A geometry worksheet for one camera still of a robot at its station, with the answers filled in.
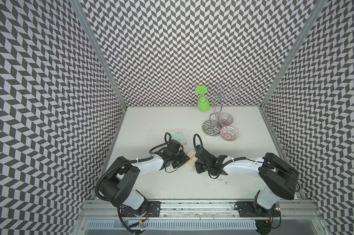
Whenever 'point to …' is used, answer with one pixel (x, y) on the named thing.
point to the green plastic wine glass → (204, 104)
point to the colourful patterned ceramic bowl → (229, 133)
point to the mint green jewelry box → (179, 137)
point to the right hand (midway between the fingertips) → (198, 166)
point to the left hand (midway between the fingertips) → (188, 160)
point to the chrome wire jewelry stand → (212, 127)
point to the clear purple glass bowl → (225, 119)
